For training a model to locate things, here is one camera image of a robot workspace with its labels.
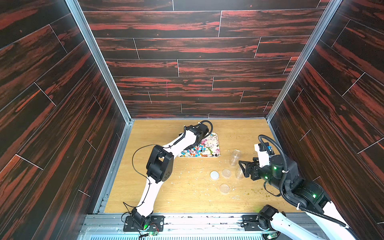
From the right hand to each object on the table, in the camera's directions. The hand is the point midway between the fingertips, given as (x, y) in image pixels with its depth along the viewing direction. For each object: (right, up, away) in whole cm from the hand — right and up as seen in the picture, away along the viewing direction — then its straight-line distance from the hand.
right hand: (250, 158), depth 67 cm
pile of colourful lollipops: (-23, -1, +34) cm, 41 cm away
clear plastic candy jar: (0, -2, +22) cm, 22 cm away
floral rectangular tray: (-14, +2, +37) cm, 39 cm away
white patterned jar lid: (-13, -14, +23) cm, 29 cm away
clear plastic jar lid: (-5, -13, +24) cm, 28 cm away
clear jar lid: (-7, -21, +19) cm, 29 cm away
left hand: (-33, +7, +29) cm, 44 cm away
